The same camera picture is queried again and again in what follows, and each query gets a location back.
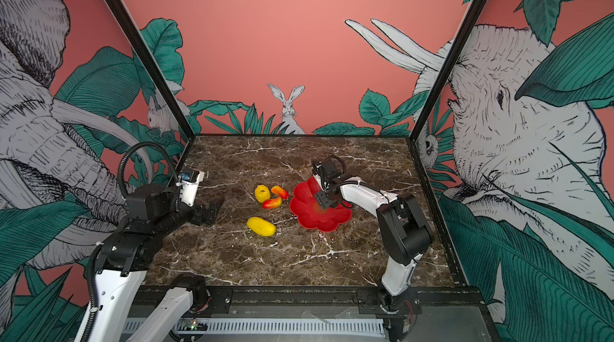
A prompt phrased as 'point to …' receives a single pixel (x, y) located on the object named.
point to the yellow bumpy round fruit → (262, 192)
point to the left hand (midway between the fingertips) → (207, 190)
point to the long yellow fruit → (261, 226)
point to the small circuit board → (192, 324)
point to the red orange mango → (281, 192)
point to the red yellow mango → (271, 204)
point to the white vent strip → (319, 327)
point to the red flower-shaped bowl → (309, 212)
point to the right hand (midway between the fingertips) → (326, 191)
